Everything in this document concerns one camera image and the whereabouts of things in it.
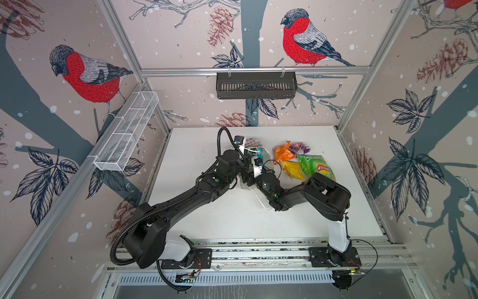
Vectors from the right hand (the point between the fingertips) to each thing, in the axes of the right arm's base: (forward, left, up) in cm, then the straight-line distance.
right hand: (247, 163), depth 91 cm
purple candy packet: (+15, -27, -4) cm, 31 cm away
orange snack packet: (+11, -19, -4) cm, 22 cm away
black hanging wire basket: (+43, +9, +17) cm, 47 cm away
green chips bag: (+3, -35, -4) cm, 36 cm away
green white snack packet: (+6, -7, 0) cm, 9 cm away
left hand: (-1, -2, +15) cm, 15 cm away
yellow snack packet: (+1, -24, -6) cm, 25 cm away
